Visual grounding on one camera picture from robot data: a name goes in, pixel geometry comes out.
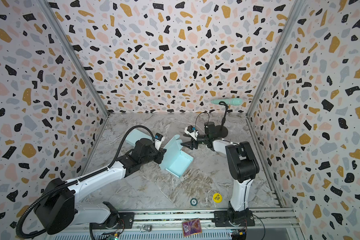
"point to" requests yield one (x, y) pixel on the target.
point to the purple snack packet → (191, 227)
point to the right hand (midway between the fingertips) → (183, 136)
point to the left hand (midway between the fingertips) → (168, 148)
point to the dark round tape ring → (193, 201)
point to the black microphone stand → (221, 131)
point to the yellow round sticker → (217, 198)
